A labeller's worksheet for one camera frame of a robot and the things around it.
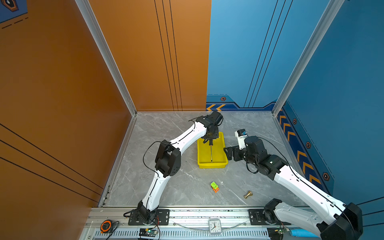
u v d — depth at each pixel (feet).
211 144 2.99
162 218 2.43
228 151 2.25
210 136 2.64
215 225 2.28
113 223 2.32
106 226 2.24
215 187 2.65
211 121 2.25
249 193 2.59
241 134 2.20
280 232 2.28
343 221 1.24
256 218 2.38
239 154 2.23
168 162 1.84
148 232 2.32
